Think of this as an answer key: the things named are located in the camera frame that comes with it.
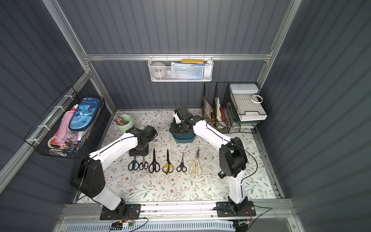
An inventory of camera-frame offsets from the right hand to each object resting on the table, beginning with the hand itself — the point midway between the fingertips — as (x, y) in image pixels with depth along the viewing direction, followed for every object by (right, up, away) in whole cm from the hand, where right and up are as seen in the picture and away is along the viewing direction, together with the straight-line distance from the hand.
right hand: (175, 127), depth 88 cm
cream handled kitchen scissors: (+13, -25, 0) cm, 29 cm away
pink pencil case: (-51, -2, -21) cm, 55 cm away
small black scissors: (+4, -25, +1) cm, 25 cm away
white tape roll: (+55, +17, +10) cm, 58 cm away
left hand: (-21, -15, -4) cm, 26 cm away
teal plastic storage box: (+6, -7, +11) cm, 14 cm away
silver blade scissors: (-27, -24, +2) cm, 36 cm away
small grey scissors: (-20, -23, +3) cm, 31 cm away
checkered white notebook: (+47, +12, +5) cm, 48 cm away
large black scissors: (-13, -24, +1) cm, 27 cm away
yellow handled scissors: (-5, -24, 0) cm, 25 cm away
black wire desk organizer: (+40, +14, +11) cm, 44 cm away
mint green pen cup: (-30, +2, +6) cm, 31 cm away
